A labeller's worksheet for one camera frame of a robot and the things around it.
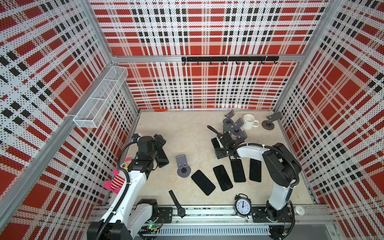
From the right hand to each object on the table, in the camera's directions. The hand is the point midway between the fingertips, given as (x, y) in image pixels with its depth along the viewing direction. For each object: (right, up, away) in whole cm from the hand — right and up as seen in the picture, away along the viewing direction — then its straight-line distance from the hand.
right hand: (222, 151), depth 96 cm
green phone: (+9, -10, -7) cm, 15 cm away
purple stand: (+11, +15, +8) cm, 20 cm away
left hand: (-38, +8, -15) cm, 42 cm away
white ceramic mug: (+20, +20, +7) cm, 29 cm away
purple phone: (-39, -3, -4) cm, 39 cm away
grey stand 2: (+4, +15, +3) cm, 16 cm away
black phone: (-13, -16, -10) cm, 23 cm away
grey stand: (-24, -10, -8) cm, 27 cm away
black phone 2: (-1, -14, -10) cm, 17 cm away
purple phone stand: (+6, +21, +12) cm, 25 cm away
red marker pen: (-49, +30, +31) cm, 65 cm away
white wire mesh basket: (-82, +25, -5) cm, 86 cm away
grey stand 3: (+13, +10, -1) cm, 16 cm away
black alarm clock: (+7, -23, -22) cm, 33 cm away
